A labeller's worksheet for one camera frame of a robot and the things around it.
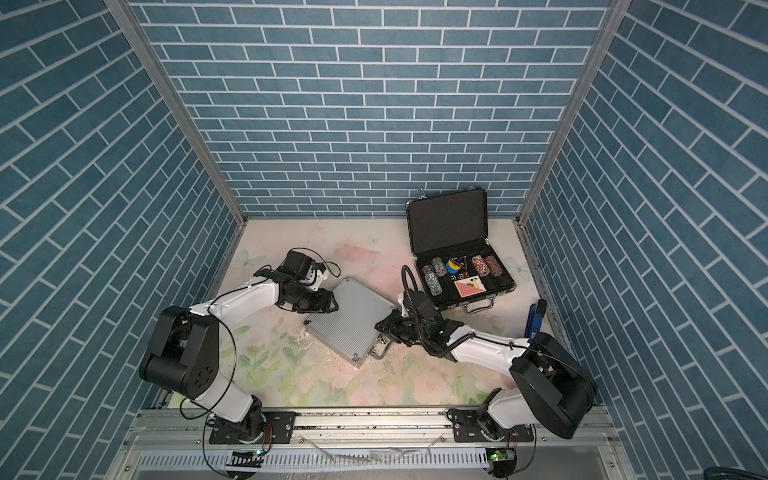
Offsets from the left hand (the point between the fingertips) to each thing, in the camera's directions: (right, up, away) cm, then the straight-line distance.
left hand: (335, 308), depth 90 cm
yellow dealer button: (+38, +11, +14) cm, 42 cm away
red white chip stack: (+47, +12, +12) cm, 50 cm away
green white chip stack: (+31, +7, +7) cm, 32 cm away
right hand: (+13, -4, -8) cm, 16 cm away
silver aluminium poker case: (+6, -5, -6) cm, 10 cm away
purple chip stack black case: (+29, +11, +12) cm, 33 cm away
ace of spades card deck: (+43, +5, +9) cm, 45 cm away
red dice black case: (+40, +9, +12) cm, 43 cm away
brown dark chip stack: (+53, +11, +12) cm, 55 cm away
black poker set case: (+38, +26, +13) cm, 48 cm away
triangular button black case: (+41, +13, +15) cm, 46 cm away
